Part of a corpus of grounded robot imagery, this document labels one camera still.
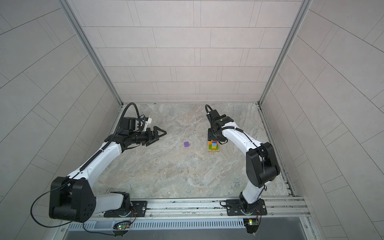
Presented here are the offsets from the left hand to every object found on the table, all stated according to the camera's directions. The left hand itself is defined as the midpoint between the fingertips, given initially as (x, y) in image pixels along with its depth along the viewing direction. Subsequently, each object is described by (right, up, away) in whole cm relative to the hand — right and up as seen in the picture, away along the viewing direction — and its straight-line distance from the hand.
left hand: (165, 133), depth 79 cm
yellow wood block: (+26, -9, +10) cm, 30 cm away
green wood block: (+25, -9, +10) cm, 29 cm away
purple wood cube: (+10, -9, +15) cm, 20 cm away
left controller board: (-15, -38, -14) cm, 44 cm away
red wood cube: (+27, -5, +4) cm, 28 cm away
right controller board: (+43, -41, -11) cm, 60 cm away
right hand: (+26, -4, +10) cm, 28 cm away
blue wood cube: (+27, -7, +8) cm, 29 cm away
